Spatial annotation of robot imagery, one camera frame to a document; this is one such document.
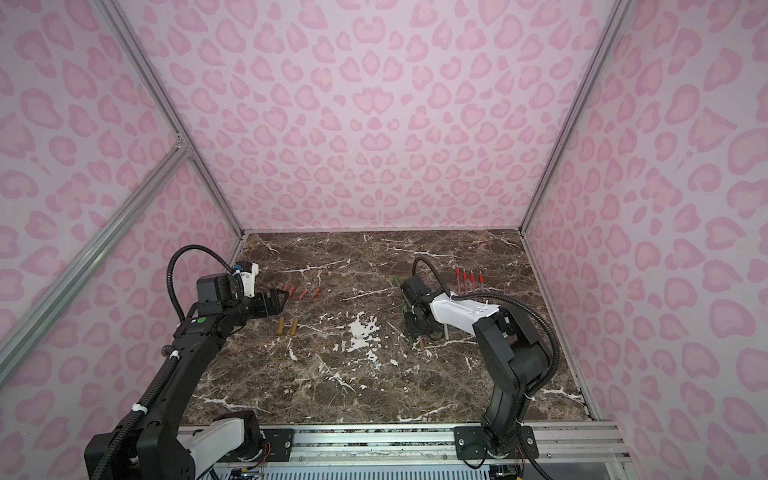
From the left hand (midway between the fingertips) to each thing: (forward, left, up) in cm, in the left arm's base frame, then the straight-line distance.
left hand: (274, 290), depth 82 cm
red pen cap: (+12, +4, -18) cm, 22 cm away
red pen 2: (+14, -60, -17) cm, 64 cm away
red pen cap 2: (+12, +2, -17) cm, 21 cm away
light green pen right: (-5, -49, -17) cm, 52 cm away
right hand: (-4, -40, -16) cm, 43 cm away
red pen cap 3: (+11, -6, -18) cm, 22 cm away
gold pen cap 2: (-2, -1, -18) cm, 18 cm away
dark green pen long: (+14, -34, -16) cm, 40 cm away
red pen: (+17, -56, -18) cm, 61 cm away
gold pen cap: (-2, +3, -17) cm, 18 cm away
